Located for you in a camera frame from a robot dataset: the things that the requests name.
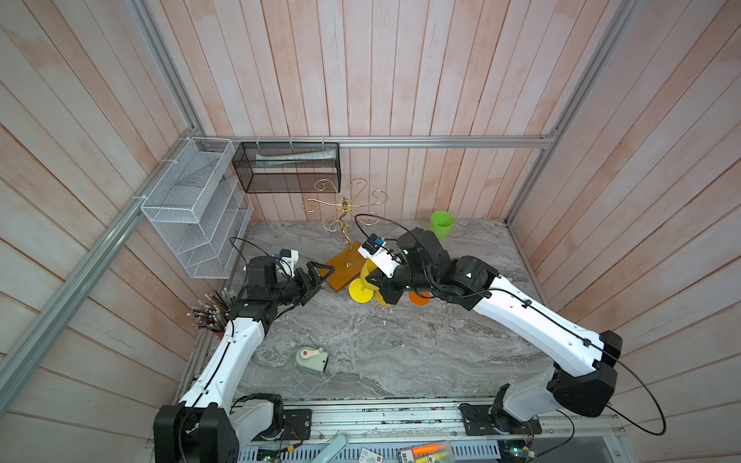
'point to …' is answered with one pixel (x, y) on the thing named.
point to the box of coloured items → (439, 452)
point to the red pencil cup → (212, 311)
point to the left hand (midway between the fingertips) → (329, 281)
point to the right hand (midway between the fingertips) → (367, 277)
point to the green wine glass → (441, 223)
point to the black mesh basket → (288, 167)
